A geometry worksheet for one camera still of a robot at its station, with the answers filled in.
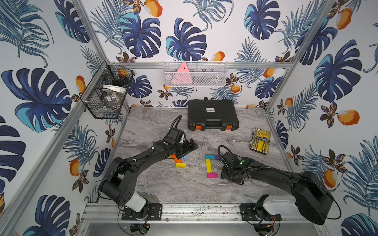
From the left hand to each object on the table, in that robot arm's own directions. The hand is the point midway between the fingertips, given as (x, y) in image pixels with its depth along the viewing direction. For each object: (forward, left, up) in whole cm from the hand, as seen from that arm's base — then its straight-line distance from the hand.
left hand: (194, 147), depth 85 cm
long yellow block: (-5, -10, -12) cm, 16 cm away
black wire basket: (+19, +53, +19) cm, 59 cm away
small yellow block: (-6, +8, -12) cm, 16 cm away
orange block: (-3, +10, -12) cm, 16 cm away
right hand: (-12, -19, -11) cm, 25 cm away
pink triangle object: (+36, +9, +23) cm, 44 cm away
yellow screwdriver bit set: (+14, -44, -9) cm, 47 cm away
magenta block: (-11, -12, -12) cm, 20 cm away
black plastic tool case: (+31, -6, -4) cm, 31 cm away
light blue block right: (-1, +5, -10) cm, 12 cm away
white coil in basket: (+19, +45, +24) cm, 54 cm away
